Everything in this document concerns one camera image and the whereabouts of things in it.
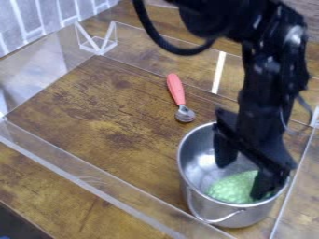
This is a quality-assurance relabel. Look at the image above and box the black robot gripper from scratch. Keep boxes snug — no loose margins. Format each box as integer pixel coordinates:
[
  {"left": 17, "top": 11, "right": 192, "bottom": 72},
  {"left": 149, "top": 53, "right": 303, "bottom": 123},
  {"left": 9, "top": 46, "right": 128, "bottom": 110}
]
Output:
[{"left": 213, "top": 55, "right": 296, "bottom": 201}]

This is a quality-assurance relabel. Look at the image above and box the green knitted object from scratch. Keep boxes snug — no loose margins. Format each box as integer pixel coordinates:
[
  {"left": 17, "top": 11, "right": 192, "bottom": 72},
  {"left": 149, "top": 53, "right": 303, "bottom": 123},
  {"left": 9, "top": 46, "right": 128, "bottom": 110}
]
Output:
[{"left": 205, "top": 169, "right": 275, "bottom": 205}]

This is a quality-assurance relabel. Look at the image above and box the silver metal pot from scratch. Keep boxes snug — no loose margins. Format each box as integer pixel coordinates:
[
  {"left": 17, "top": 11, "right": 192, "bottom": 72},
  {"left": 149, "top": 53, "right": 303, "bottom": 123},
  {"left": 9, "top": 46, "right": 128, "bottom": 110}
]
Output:
[{"left": 177, "top": 123, "right": 289, "bottom": 229}]

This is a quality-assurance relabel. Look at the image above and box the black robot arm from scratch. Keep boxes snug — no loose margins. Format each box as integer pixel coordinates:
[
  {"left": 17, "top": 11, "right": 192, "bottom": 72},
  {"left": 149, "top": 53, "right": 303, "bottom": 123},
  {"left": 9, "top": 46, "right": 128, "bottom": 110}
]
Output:
[{"left": 167, "top": 0, "right": 309, "bottom": 199}]

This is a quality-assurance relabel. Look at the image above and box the clear acrylic barrier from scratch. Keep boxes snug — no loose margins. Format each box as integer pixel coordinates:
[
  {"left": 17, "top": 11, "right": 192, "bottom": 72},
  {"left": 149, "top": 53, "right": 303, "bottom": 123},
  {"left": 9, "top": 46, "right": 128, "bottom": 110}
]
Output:
[{"left": 0, "top": 21, "right": 319, "bottom": 239}]

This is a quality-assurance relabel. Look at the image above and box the red handled metal spoon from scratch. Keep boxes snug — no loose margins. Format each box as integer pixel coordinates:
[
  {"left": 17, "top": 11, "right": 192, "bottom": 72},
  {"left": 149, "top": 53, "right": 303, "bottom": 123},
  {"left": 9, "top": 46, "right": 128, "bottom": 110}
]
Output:
[{"left": 167, "top": 73, "right": 196, "bottom": 123}]

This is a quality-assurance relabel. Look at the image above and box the clear acrylic corner bracket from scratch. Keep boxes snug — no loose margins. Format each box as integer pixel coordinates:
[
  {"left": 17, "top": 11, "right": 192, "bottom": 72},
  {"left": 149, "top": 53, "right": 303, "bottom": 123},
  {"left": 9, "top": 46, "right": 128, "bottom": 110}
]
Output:
[{"left": 74, "top": 21, "right": 117, "bottom": 56}]

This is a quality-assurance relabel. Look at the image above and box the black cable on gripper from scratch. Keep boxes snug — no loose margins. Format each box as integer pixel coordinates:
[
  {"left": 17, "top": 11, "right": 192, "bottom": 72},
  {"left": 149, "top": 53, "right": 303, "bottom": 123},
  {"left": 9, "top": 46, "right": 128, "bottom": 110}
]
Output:
[{"left": 130, "top": 0, "right": 216, "bottom": 57}]

